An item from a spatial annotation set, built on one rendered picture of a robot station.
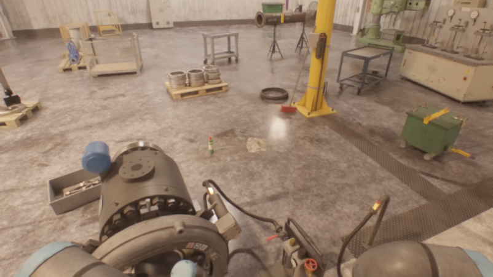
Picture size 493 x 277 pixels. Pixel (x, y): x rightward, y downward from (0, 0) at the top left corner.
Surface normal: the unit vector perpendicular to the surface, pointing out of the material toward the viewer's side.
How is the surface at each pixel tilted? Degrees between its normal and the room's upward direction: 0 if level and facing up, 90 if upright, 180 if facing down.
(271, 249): 0
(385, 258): 43
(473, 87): 90
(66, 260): 15
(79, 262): 25
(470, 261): 4
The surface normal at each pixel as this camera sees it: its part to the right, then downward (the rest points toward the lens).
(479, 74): 0.18, 0.47
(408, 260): -0.45, -0.68
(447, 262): -0.05, -0.74
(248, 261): 0.00, -0.88
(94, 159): 0.44, 0.43
